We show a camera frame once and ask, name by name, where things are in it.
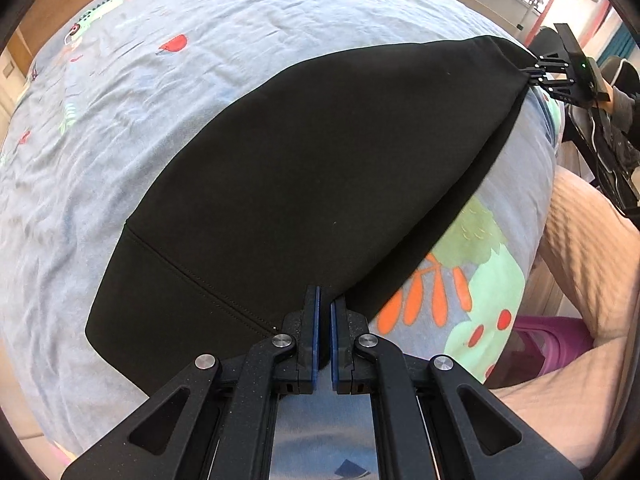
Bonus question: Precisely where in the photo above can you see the black pants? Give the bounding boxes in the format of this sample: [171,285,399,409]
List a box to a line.
[86,36,536,394]

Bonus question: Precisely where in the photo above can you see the beige quilted blanket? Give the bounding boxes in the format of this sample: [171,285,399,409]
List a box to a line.
[495,168,639,469]

